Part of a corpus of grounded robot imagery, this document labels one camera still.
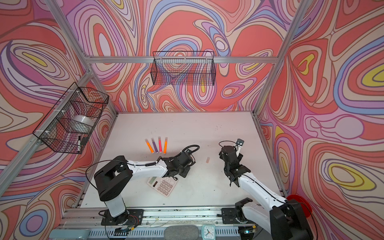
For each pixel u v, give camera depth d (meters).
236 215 0.69
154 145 1.01
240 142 0.73
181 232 0.67
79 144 0.72
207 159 0.93
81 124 0.70
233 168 0.64
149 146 0.99
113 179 0.47
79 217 0.75
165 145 1.00
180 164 0.69
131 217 0.73
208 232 0.68
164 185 0.82
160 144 1.02
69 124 0.70
